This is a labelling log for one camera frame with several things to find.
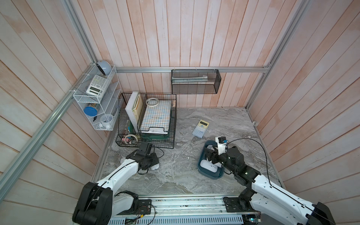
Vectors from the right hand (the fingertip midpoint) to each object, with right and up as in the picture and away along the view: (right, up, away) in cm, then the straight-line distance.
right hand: (208, 146), depth 80 cm
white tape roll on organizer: (-36, +31, +18) cm, 51 cm away
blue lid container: (-66, +21, -4) cm, 69 cm away
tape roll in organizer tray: (-51, +5, +14) cm, 53 cm away
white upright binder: (-45, +22, +6) cm, 51 cm away
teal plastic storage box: (+8, -17, +4) cm, 19 cm away
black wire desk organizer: (-57, +11, +23) cm, 63 cm away
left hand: (-32, -11, +7) cm, 35 cm away
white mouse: (-31, -13, +2) cm, 34 cm away
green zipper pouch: (-39, +4, +10) cm, 40 cm away
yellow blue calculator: (0, +9, +26) cm, 27 cm away
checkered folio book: (-31, +16, +6) cm, 35 cm away
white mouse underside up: (+2, -14, +6) cm, 15 cm away
